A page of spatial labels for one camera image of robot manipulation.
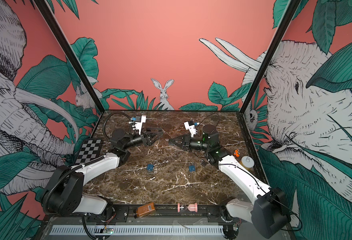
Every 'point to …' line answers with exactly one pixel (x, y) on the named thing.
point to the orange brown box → (145, 209)
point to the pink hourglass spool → (191, 207)
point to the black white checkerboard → (90, 149)
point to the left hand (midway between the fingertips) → (162, 132)
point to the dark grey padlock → (202, 162)
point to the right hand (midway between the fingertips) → (170, 142)
